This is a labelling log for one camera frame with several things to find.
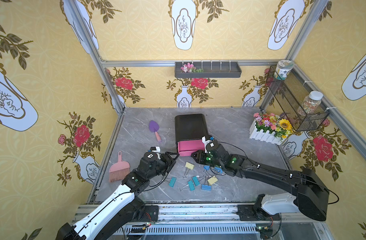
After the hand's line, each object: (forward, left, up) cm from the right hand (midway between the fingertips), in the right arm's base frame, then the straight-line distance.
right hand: (194, 152), depth 80 cm
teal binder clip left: (-11, +12, -14) cm, 21 cm away
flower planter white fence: (+18, -45, 0) cm, 49 cm away
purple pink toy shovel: (+27, +30, -15) cm, 43 cm away
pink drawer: (+2, +4, 0) cm, 4 cm away
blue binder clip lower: (-13, -7, -13) cm, 20 cm away
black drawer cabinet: (+16, +1, +1) cm, 16 cm away
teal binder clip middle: (-14, +2, -13) cm, 19 cm away
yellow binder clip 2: (-10, -10, -13) cm, 20 cm away
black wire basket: (+36, -58, +12) cm, 69 cm away
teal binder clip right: (-10, -2, -13) cm, 17 cm away
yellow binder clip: (-2, +3, -14) cm, 14 cm away
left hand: (-3, +10, +2) cm, 11 cm away
